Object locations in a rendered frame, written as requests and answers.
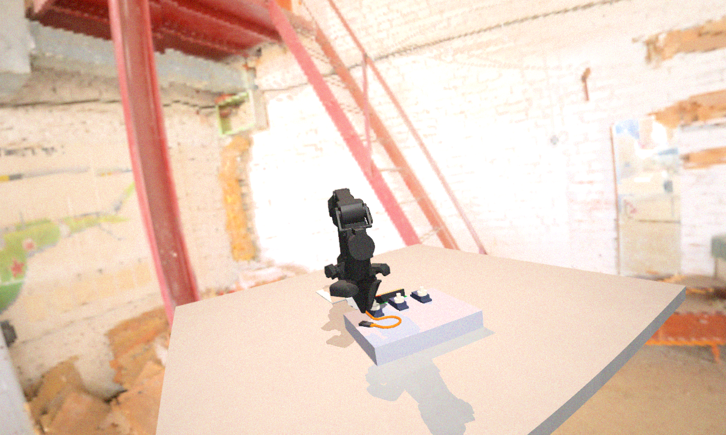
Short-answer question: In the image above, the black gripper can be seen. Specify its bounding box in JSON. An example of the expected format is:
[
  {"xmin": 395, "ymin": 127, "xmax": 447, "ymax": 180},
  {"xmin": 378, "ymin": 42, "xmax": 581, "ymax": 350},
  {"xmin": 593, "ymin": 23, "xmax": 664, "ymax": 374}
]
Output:
[{"xmin": 329, "ymin": 254, "xmax": 391, "ymax": 314}]

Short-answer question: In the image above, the black pin header strip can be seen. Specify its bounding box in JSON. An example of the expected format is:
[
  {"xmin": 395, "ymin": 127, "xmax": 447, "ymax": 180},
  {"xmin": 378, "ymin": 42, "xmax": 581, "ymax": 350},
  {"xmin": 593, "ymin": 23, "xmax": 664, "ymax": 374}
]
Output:
[{"xmin": 375, "ymin": 289, "xmax": 407, "ymax": 305}]

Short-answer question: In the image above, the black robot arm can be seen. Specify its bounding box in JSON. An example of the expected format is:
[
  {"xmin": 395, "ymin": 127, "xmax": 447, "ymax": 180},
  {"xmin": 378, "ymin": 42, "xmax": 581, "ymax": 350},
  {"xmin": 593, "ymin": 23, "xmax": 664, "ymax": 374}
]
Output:
[{"xmin": 324, "ymin": 188, "xmax": 375, "ymax": 280}]

